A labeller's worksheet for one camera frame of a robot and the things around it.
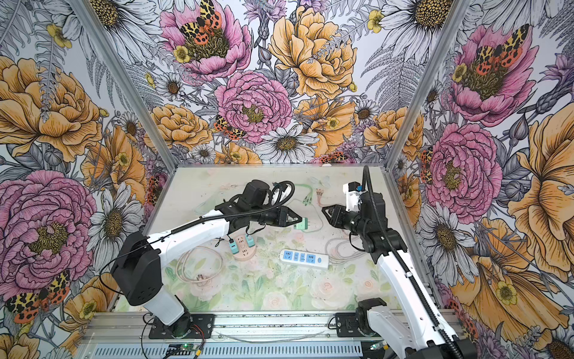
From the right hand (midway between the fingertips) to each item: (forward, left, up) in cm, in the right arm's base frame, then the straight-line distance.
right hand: (324, 214), depth 75 cm
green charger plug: (-1, +7, -4) cm, 8 cm away
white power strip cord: (-3, -5, -24) cm, 24 cm away
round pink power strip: (-3, +29, -19) cm, 35 cm away
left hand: (-1, +9, -4) cm, 10 cm away
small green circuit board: (-33, +44, -22) cm, 59 cm away
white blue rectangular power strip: (-6, +4, -21) cm, 22 cm away
